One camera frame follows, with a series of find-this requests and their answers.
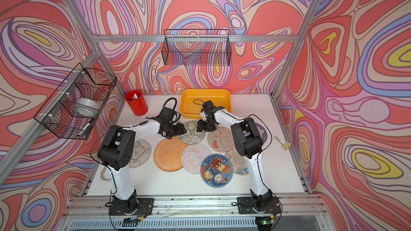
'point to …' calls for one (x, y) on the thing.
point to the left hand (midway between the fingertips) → (185, 132)
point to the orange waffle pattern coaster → (168, 153)
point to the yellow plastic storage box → (192, 100)
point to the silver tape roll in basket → (89, 106)
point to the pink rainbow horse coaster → (192, 156)
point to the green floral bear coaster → (192, 136)
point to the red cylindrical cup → (136, 102)
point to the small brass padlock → (285, 145)
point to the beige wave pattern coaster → (239, 163)
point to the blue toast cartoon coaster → (217, 170)
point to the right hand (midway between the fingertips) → (202, 134)
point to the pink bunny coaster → (220, 139)
